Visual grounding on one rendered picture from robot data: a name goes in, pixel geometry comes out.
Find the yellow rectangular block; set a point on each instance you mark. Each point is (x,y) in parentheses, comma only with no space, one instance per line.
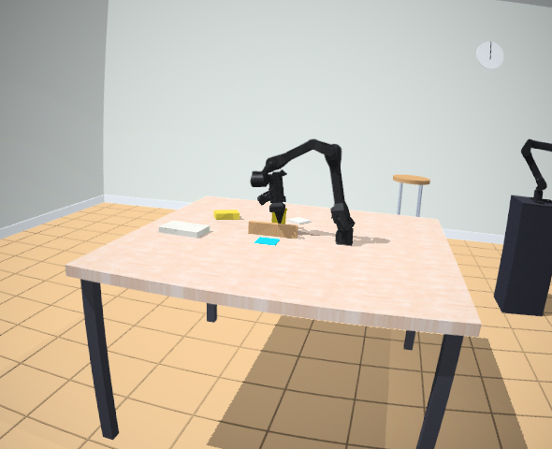
(226,215)

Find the yellow cup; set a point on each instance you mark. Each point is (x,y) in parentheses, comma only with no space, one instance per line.
(274,219)

